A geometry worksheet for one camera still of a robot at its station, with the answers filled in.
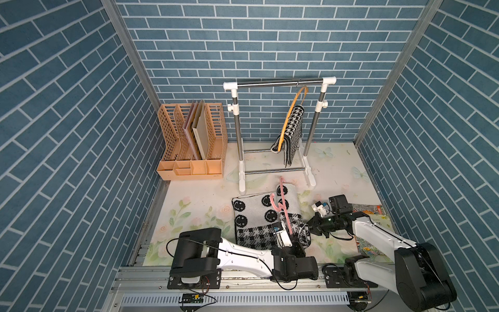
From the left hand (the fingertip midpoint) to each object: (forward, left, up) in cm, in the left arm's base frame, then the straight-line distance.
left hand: (303, 244), depth 75 cm
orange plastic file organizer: (+43, +50, +9) cm, 66 cm away
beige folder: (+45, +45, +20) cm, 66 cm away
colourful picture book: (+14, -38, -5) cm, 41 cm away
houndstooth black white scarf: (+38, +4, +23) cm, 44 cm away
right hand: (+7, -2, -2) cm, 8 cm away
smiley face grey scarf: (+15, +20, -6) cm, 25 cm away
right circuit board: (-17, -19, -8) cm, 27 cm away
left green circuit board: (-16, +42, -11) cm, 46 cm away
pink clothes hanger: (+16, +7, +2) cm, 17 cm away
